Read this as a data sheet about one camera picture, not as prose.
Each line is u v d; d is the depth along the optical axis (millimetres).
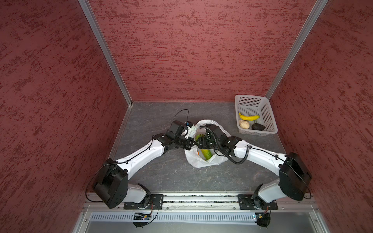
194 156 771
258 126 993
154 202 744
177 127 633
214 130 639
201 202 757
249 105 1173
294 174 424
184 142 699
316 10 724
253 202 658
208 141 720
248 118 1073
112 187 412
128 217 708
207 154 877
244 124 1002
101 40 831
